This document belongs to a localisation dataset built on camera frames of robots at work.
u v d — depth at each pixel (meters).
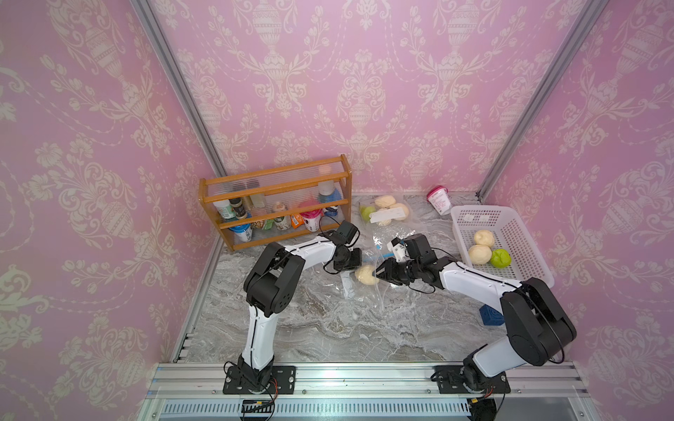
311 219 0.98
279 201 1.00
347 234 0.81
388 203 1.13
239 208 0.89
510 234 1.02
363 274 0.89
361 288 0.92
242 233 0.98
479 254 0.93
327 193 1.00
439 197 1.13
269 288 0.53
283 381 0.74
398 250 0.84
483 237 0.98
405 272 0.76
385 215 1.03
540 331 0.44
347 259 0.85
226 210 0.90
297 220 1.07
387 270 0.81
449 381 0.73
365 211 1.08
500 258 0.94
